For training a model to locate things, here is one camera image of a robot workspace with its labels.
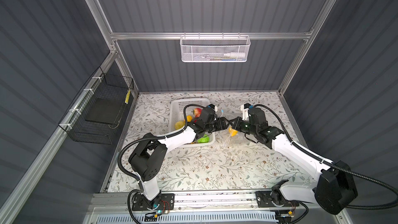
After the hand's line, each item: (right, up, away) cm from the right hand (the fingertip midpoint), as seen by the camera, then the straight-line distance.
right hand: (230, 122), depth 82 cm
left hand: (-1, -1, +4) cm, 4 cm away
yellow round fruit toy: (+2, -6, +2) cm, 6 cm away
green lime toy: (-13, -10, +6) cm, 18 cm away
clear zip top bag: (-1, -9, +13) cm, 16 cm away
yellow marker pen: (-56, +14, +1) cm, 57 cm away
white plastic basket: (-32, +9, +22) cm, 40 cm away
